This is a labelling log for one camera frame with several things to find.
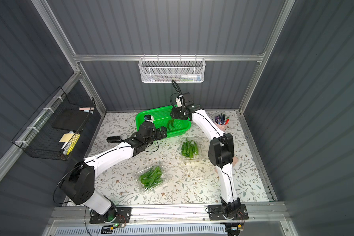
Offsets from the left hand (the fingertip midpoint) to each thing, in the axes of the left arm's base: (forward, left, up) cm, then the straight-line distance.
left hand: (161, 129), depth 86 cm
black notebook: (-1, +47, +10) cm, 48 cm away
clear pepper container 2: (-5, -18, -14) cm, 24 cm away
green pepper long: (+21, -5, -17) cm, 27 cm away
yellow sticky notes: (-11, +46, +8) cm, 48 cm away
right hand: (+12, -8, +2) cm, 14 cm away
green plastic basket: (+26, +3, -17) cm, 31 cm away
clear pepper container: (-23, +6, -15) cm, 28 cm away
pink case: (-27, -34, +13) cm, 45 cm away
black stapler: (+4, +35, -16) cm, 39 cm away
